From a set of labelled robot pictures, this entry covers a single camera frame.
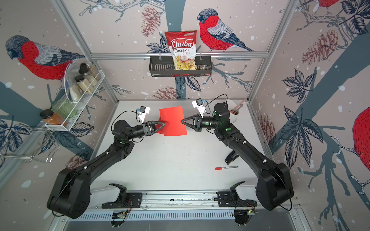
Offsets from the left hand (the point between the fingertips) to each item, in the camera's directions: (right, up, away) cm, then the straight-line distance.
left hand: (166, 124), depth 68 cm
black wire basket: (-6, +37, +27) cm, 46 cm away
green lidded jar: (-52, +8, +4) cm, 53 cm away
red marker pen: (+33, -27, +16) cm, 46 cm away
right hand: (+8, +1, 0) cm, 8 cm away
